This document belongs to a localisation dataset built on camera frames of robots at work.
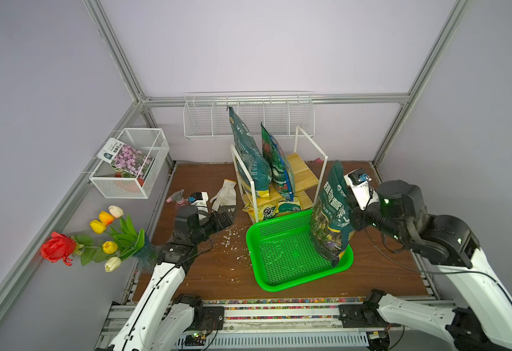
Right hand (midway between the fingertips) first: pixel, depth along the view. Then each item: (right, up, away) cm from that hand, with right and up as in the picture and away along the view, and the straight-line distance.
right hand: (348, 196), depth 61 cm
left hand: (-35, -7, +15) cm, 39 cm away
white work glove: (-42, -3, +45) cm, 62 cm away
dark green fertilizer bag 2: (-3, -7, +7) cm, 10 cm away
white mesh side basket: (-71, +4, +7) cm, 71 cm away
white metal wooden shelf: (-8, -3, +39) cm, 40 cm away
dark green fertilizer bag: (-27, +10, +11) cm, 30 cm away
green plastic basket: (-15, -25, +28) cm, 41 cm away
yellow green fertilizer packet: (-14, -7, +34) cm, 37 cm away
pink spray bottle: (-58, -2, +25) cm, 63 cm away
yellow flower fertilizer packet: (-24, -9, +35) cm, 43 cm away
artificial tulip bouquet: (-69, -16, +10) cm, 72 cm away
